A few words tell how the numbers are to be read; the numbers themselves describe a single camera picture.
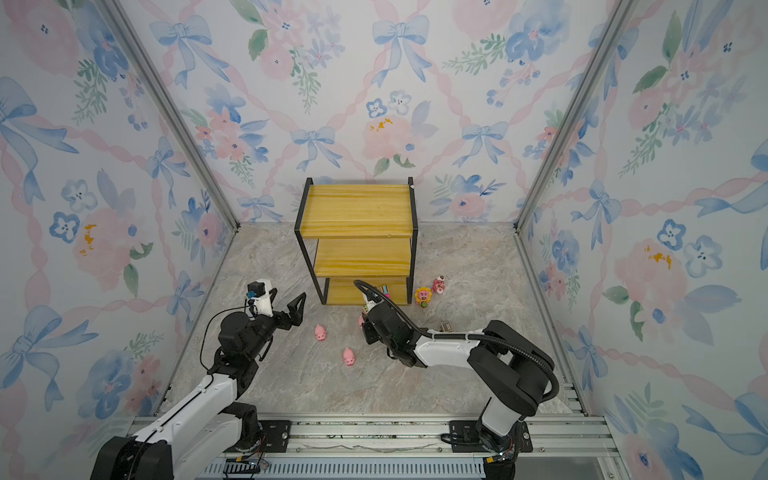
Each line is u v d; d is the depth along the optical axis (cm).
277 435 74
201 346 66
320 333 90
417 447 73
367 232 74
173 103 86
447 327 90
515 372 45
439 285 98
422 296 95
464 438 73
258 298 69
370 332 78
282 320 73
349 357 85
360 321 92
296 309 74
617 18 69
